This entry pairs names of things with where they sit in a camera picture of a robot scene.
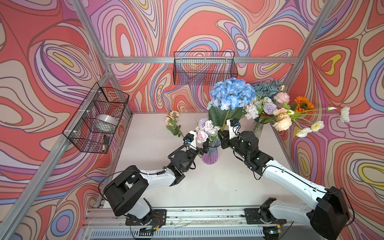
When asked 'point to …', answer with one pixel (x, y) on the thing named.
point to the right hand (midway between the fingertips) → (218, 133)
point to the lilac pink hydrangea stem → (259, 106)
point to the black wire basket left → (100, 100)
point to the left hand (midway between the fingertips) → (203, 133)
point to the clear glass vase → (257, 125)
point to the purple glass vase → (211, 157)
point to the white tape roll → (105, 123)
